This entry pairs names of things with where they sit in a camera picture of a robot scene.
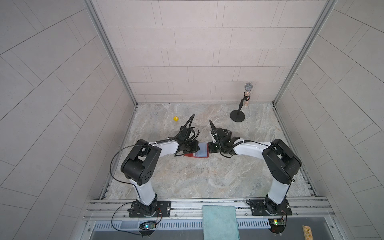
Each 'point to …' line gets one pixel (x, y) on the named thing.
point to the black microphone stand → (238, 115)
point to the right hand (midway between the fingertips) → (207, 148)
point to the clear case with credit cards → (202, 151)
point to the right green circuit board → (277, 225)
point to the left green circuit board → (148, 225)
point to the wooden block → (307, 232)
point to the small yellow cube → (175, 118)
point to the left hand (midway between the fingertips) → (203, 146)
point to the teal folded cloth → (220, 223)
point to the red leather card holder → (193, 155)
